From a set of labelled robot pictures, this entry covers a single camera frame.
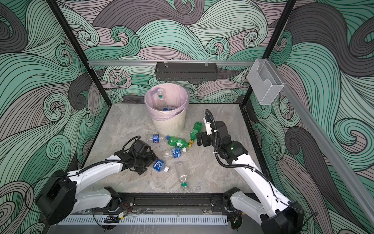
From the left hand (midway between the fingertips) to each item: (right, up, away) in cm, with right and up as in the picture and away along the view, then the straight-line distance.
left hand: (155, 161), depth 84 cm
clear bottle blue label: (+12, +5, +2) cm, 13 cm away
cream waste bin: (+10, +20, +6) cm, 24 cm away
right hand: (+28, +18, -8) cm, 34 cm away
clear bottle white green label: (+1, +37, +12) cm, 39 cm away
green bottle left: (+12, +10, +8) cm, 18 cm away
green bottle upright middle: (+26, +18, +15) cm, 35 cm away
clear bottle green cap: (+15, -3, +2) cm, 16 cm away
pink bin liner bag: (+12, +39, +15) cm, 44 cm away
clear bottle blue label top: (-1, +12, +9) cm, 15 cm away
